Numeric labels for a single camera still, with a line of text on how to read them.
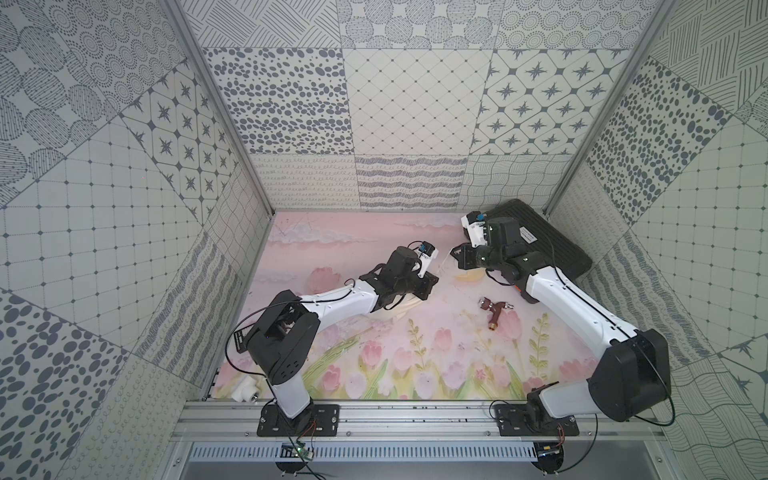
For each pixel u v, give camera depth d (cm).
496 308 92
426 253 76
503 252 64
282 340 46
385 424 74
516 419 73
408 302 83
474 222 73
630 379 41
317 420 73
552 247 101
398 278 68
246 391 76
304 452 70
